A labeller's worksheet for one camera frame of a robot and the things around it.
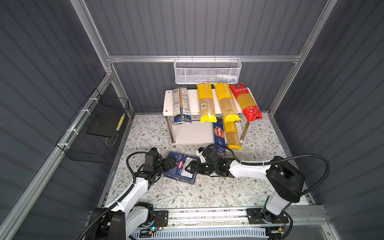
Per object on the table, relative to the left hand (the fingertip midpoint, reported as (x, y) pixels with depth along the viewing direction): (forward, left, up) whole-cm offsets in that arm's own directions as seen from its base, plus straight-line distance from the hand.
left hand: (170, 162), depth 87 cm
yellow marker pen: (+14, +24, +21) cm, 35 cm away
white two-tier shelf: (+20, -17, +2) cm, 26 cm away
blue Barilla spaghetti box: (+14, -31, +5) cm, 34 cm away
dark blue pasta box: (-7, -5, +1) cm, 9 cm away
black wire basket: (+5, +36, +22) cm, 42 cm away
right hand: (-7, -12, +1) cm, 14 cm away
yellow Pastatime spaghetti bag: (+13, -39, +4) cm, 42 cm away
